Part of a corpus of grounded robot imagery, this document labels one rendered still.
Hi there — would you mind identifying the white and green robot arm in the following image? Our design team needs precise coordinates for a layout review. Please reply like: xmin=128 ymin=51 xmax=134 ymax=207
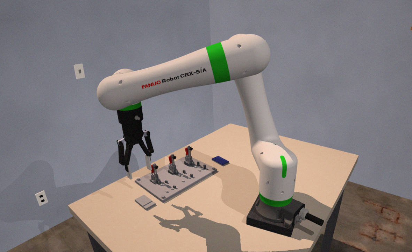
xmin=97 ymin=34 xmax=324 ymax=228

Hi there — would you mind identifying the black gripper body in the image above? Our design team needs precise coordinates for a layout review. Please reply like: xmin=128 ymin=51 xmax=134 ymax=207
xmin=122 ymin=122 xmax=144 ymax=145

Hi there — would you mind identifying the blue rectangular plate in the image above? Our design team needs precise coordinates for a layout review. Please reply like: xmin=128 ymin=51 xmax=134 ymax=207
xmin=212 ymin=156 xmax=229 ymax=166

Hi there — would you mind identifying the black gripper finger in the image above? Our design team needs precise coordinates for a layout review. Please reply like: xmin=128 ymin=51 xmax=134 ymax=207
xmin=116 ymin=137 xmax=135 ymax=179
xmin=137 ymin=130 xmax=154 ymax=170

